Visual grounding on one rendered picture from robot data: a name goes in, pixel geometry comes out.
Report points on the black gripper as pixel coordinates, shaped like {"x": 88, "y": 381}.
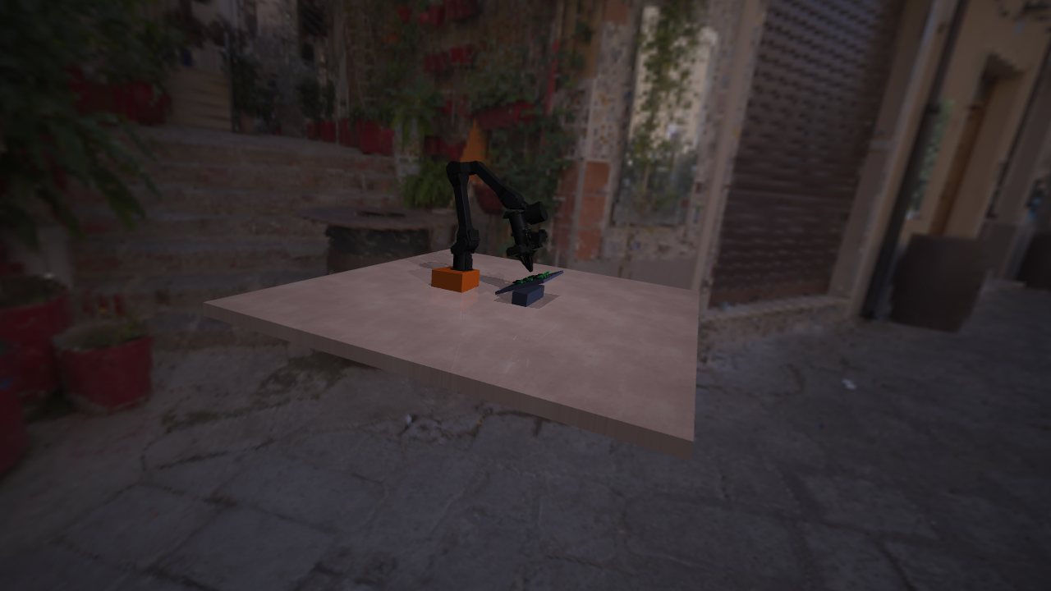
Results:
{"x": 525, "y": 251}

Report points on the dark blue switch panel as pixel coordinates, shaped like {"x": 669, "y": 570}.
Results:
{"x": 528, "y": 290}

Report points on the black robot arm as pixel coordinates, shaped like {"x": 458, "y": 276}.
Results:
{"x": 467, "y": 237}

